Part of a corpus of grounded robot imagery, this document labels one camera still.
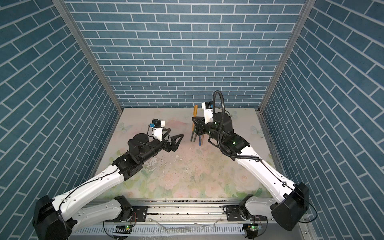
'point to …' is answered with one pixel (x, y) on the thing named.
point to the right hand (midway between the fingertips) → (192, 116)
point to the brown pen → (193, 124)
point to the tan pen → (202, 139)
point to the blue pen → (200, 140)
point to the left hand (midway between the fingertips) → (176, 132)
